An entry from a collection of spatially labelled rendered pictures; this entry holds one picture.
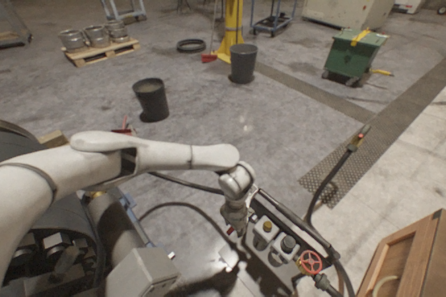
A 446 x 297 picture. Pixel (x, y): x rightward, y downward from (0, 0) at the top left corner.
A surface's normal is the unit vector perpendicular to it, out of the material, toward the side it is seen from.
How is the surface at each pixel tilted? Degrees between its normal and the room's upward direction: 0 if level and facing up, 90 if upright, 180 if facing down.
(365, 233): 0
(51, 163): 56
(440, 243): 0
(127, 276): 22
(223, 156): 29
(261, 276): 0
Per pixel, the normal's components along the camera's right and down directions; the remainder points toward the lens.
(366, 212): -0.02, -0.69
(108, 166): 0.94, 0.22
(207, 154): 0.18, -0.31
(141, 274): -0.29, -0.44
